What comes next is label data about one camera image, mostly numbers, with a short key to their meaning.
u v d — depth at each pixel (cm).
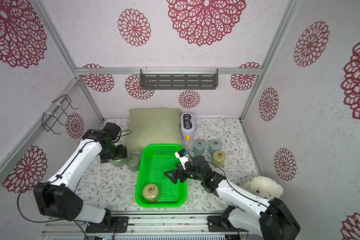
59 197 40
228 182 55
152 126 103
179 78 94
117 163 74
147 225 74
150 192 75
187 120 106
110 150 66
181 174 66
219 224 73
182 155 67
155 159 97
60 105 78
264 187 66
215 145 95
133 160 88
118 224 73
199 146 95
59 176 43
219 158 89
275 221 40
